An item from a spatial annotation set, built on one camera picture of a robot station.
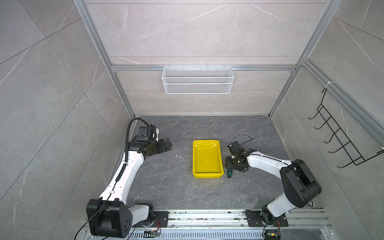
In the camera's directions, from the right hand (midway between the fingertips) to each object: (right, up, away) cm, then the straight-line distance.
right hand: (231, 165), depth 92 cm
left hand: (-39, +14, -11) cm, 43 cm away
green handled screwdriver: (-2, -3, -5) cm, 7 cm away
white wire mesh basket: (-21, +57, +9) cm, 61 cm away
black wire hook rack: (+42, +17, -29) cm, 54 cm away
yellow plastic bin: (-15, +2, +2) cm, 15 cm away
